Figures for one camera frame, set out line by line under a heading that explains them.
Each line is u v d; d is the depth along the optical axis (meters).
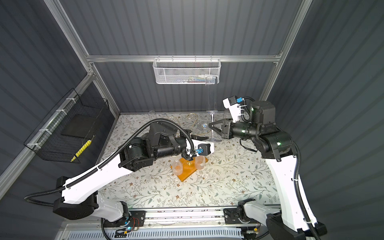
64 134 0.72
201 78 0.91
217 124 0.56
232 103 0.50
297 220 0.35
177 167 0.74
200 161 0.82
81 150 0.68
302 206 0.35
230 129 0.48
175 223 0.73
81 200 0.41
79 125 0.78
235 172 0.89
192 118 1.20
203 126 0.69
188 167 0.91
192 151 0.41
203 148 0.41
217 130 0.55
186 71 1.24
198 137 0.49
